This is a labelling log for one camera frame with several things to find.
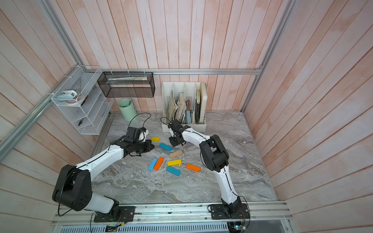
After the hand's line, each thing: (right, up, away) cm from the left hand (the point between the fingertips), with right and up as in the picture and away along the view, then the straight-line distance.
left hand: (154, 148), depth 88 cm
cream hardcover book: (+32, +30, +7) cm, 44 cm away
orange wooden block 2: (+25, -13, +2) cm, 28 cm away
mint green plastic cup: (-23, +26, +17) cm, 39 cm away
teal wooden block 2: (+11, -14, +1) cm, 18 cm away
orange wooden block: (+2, -10, +3) cm, 11 cm away
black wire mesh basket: (-23, +44, +16) cm, 52 cm away
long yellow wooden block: (+13, -10, +5) cm, 17 cm away
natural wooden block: (+13, -5, +8) cm, 16 cm away
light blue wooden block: (-2, -11, +3) cm, 11 cm away
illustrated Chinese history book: (+10, +25, +8) cm, 28 cm away
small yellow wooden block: (-2, +4, +16) cm, 16 cm away
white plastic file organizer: (+19, +30, +11) cm, 38 cm away
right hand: (+11, +3, +14) cm, 18 cm away
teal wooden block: (+6, -1, +11) cm, 12 cm away
